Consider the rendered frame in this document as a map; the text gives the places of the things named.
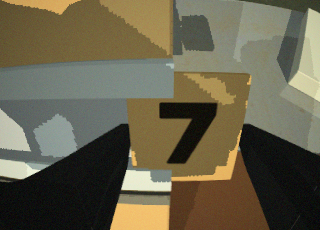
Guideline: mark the tan letter tile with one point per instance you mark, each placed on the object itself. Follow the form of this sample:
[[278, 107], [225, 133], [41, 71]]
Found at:
[[196, 133]]

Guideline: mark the pale yellow square block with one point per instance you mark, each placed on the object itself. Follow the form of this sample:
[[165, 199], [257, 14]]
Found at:
[[305, 72]]

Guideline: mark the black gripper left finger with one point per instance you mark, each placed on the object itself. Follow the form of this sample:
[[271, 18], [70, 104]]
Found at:
[[79, 192]]

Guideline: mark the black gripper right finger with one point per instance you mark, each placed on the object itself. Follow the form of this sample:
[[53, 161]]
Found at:
[[286, 179]]

